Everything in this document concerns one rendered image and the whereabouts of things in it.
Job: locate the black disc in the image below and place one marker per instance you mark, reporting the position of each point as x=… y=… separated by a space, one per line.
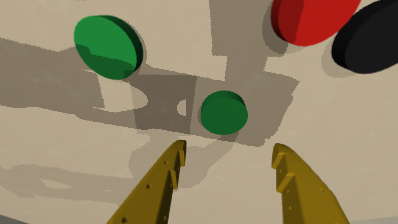
x=368 y=42

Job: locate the green disc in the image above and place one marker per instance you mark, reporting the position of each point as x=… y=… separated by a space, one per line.
x=223 y=113
x=108 y=46

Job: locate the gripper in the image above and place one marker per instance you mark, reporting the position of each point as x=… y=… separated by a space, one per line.
x=305 y=197

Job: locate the red disc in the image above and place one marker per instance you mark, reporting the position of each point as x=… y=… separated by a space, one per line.
x=309 y=22

